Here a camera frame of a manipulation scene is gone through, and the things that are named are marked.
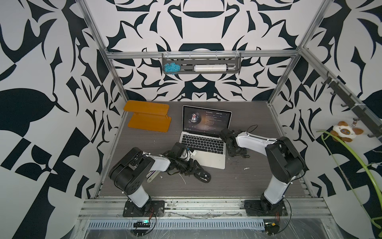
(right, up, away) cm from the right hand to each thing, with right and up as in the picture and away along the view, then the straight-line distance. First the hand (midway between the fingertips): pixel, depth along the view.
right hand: (234, 149), depth 93 cm
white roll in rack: (-15, +49, -4) cm, 52 cm away
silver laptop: (-21, +10, +4) cm, 24 cm away
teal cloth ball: (-39, +50, -2) cm, 63 cm away
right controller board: (+11, -33, -22) cm, 41 cm away
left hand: (-23, -9, -8) cm, 26 cm away
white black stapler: (-49, -12, -10) cm, 51 cm away
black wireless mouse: (-20, -12, -11) cm, 26 cm away
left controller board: (-51, -31, -20) cm, 63 cm away
